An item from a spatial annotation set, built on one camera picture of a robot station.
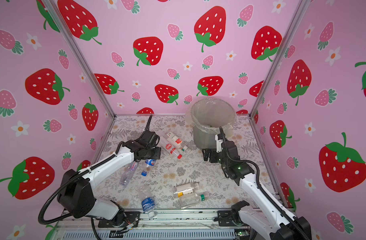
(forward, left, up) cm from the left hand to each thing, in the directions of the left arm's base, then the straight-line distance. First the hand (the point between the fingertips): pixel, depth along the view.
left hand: (157, 152), depth 86 cm
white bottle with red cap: (+7, -6, -7) cm, 12 cm away
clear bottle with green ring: (-23, -21, -11) cm, 33 cm away
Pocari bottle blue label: (-25, +2, -6) cm, 26 cm away
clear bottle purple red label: (-9, +18, -11) cm, 23 cm away
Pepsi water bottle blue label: (-7, +3, +1) cm, 8 cm away
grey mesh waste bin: (+27, -31, +4) cm, 41 cm away
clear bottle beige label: (-18, -15, -9) cm, 26 cm away
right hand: (-2, -29, +7) cm, 30 cm away
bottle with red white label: (+12, -9, -5) cm, 16 cm away
